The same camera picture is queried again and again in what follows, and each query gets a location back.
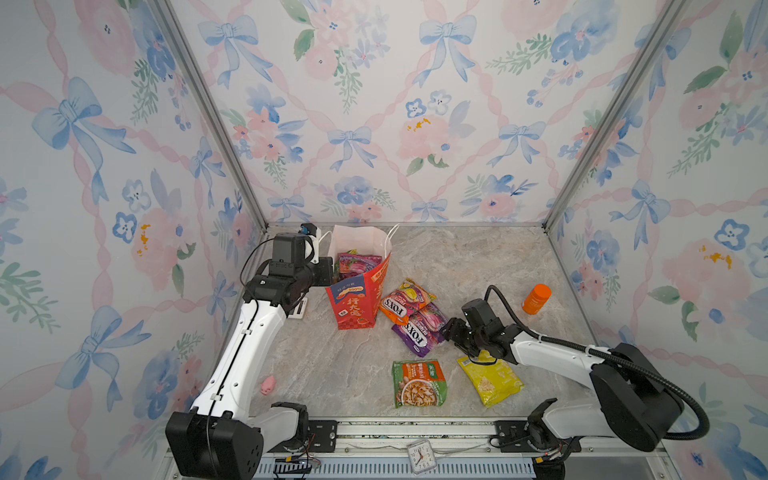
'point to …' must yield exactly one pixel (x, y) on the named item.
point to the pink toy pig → (267, 386)
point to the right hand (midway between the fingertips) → (443, 333)
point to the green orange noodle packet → (419, 383)
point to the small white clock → (422, 456)
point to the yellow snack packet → (494, 381)
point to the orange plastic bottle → (534, 302)
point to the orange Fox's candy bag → (404, 302)
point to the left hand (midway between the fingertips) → (329, 261)
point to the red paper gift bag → (355, 301)
